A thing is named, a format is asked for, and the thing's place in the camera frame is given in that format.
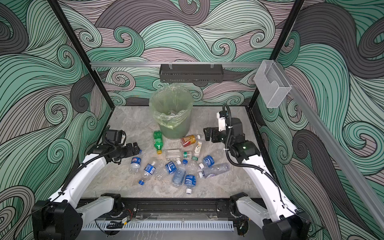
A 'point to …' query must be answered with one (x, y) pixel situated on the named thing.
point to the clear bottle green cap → (173, 154)
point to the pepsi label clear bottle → (135, 165)
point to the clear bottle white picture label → (197, 151)
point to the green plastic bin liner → (171, 103)
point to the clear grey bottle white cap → (214, 170)
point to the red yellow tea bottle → (189, 140)
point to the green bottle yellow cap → (158, 141)
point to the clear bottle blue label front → (190, 177)
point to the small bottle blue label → (208, 161)
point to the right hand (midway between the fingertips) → (212, 129)
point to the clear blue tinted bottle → (179, 174)
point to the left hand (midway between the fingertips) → (132, 149)
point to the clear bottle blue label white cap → (169, 168)
